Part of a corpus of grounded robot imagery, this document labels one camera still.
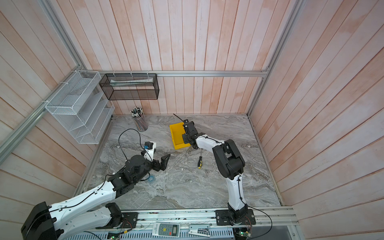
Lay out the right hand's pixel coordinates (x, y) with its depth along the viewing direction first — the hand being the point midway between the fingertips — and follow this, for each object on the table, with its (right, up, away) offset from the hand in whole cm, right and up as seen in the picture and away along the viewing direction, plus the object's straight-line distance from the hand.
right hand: (189, 134), depth 102 cm
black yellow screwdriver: (+7, -18, -10) cm, 21 cm away
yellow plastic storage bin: (-9, +2, +5) cm, 10 cm away
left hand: (-14, -10, -25) cm, 30 cm away
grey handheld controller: (-11, -45, -32) cm, 56 cm away
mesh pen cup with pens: (-35, +14, -4) cm, 38 cm away
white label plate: (+6, -45, -32) cm, 55 cm away
